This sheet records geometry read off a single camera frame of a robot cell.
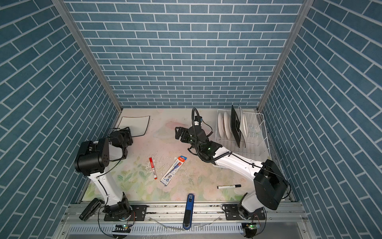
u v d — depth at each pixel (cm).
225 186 83
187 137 70
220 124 93
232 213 74
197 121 70
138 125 108
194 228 71
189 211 74
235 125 87
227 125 93
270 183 43
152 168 89
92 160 52
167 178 84
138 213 73
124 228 72
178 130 70
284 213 76
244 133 88
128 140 93
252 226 71
